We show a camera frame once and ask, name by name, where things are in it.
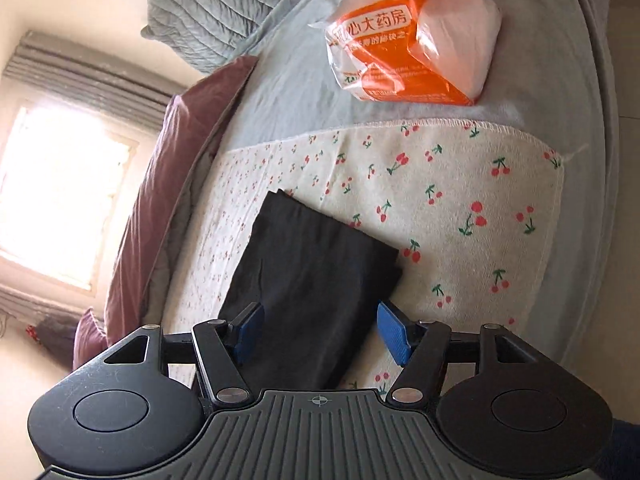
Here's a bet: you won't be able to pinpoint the pink duvet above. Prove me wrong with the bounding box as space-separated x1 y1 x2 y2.
104 55 259 333

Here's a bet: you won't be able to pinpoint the black pants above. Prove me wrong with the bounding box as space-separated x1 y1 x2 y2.
218 189 404 391

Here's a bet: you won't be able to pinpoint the grey quilted headboard cover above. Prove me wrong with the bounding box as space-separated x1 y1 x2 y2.
141 0 328 75

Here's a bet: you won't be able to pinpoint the pink pillow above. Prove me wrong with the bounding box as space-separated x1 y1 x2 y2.
72 307 109 372

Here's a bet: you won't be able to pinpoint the person's blue clothing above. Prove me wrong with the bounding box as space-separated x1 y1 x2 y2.
611 419 640 480

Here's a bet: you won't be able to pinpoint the cherry print blanket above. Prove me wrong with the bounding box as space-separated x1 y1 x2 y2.
162 120 566 397

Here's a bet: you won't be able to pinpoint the dark hanging coat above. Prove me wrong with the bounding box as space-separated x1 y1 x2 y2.
36 314 82 362

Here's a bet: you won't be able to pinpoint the grey curtain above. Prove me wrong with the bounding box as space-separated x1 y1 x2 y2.
0 282 97 323
0 31 177 112

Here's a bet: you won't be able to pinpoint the grey duvet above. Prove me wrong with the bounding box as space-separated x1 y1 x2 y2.
142 152 236 318

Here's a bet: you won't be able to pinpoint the grey bed sheet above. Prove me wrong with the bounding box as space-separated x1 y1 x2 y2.
210 0 618 401

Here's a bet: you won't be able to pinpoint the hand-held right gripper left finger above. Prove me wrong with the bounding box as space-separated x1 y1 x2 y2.
87 302 265 408

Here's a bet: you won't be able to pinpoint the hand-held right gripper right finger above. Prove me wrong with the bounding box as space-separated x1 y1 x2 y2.
377 301 551 406

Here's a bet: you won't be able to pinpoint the window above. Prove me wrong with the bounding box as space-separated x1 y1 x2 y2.
0 104 140 295

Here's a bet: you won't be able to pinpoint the orange white plastic bag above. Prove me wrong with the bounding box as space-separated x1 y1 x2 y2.
324 0 503 107

